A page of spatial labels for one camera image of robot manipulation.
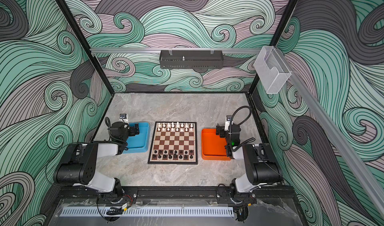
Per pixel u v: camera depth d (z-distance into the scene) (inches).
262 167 17.5
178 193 29.5
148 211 27.4
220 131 33.3
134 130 33.7
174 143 35.5
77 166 17.5
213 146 36.4
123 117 32.0
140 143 36.0
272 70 30.9
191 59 37.0
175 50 36.5
